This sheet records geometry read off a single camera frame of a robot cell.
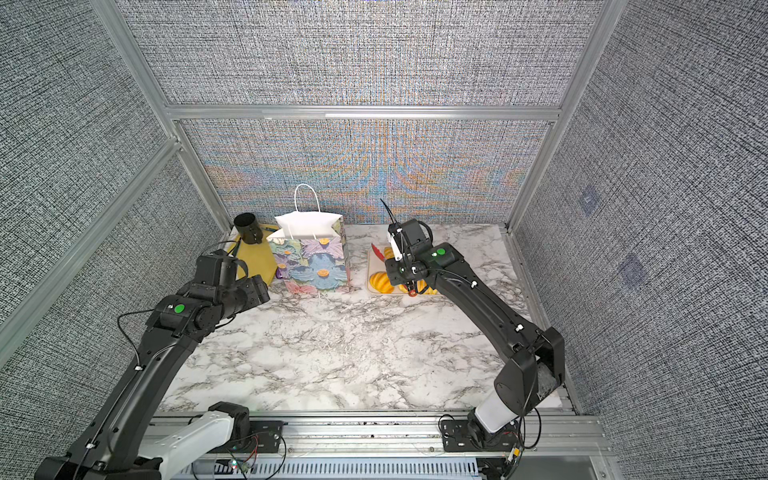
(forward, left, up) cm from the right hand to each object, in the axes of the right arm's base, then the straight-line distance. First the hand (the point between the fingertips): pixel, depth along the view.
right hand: (396, 259), depth 80 cm
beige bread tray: (+15, +6, -23) cm, 28 cm away
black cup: (+27, +53, -17) cm, 62 cm away
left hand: (-9, +34, +1) cm, 35 cm away
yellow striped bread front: (-11, -5, +4) cm, 13 cm away
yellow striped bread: (+5, +4, -19) cm, 20 cm away
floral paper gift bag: (+5, +24, -1) cm, 25 cm away
